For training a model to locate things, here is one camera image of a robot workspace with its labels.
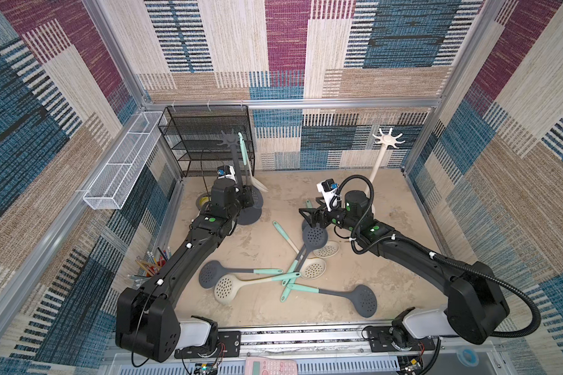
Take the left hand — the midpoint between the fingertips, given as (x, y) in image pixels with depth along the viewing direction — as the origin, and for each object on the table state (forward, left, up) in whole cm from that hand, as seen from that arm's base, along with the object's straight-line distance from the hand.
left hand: (248, 188), depth 81 cm
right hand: (-5, -22, -5) cm, 23 cm away
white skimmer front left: (-25, +9, -22) cm, 34 cm away
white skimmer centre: (-19, -22, -24) cm, 38 cm away
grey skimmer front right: (-30, -38, -22) cm, 53 cm away
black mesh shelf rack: (+37, +28, -2) cm, 47 cm away
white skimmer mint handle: (+10, -1, -9) cm, 13 cm away
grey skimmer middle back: (-7, -24, -22) cm, 33 cm away
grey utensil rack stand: (+7, +4, -24) cm, 26 cm away
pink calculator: (-48, -5, -24) cm, 54 cm away
